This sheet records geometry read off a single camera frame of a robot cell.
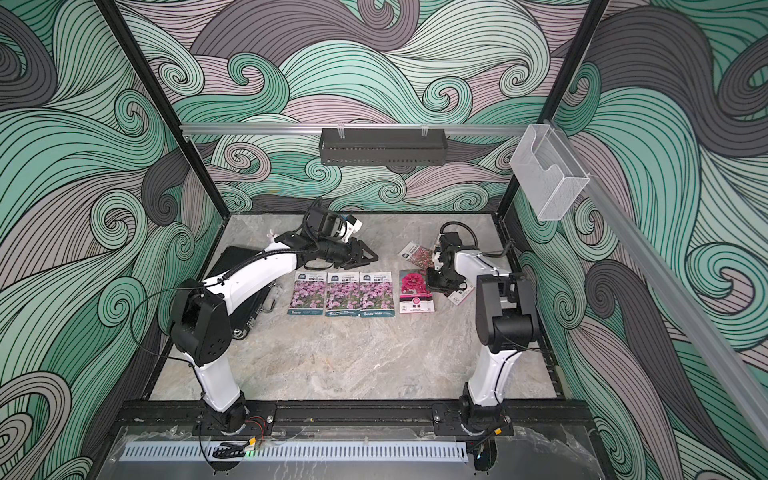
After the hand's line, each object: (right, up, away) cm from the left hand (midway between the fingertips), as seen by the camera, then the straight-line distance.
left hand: (375, 256), depth 81 cm
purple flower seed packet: (-11, -14, +15) cm, 23 cm away
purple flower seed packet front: (-22, -13, +15) cm, 30 cm away
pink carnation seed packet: (+12, -14, +14) cm, 24 cm away
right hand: (+18, -11, +16) cm, 26 cm away
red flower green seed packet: (+15, -1, +26) cm, 31 cm away
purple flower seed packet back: (0, -14, +15) cm, 20 cm away
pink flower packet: (+27, -14, +15) cm, 34 cm away
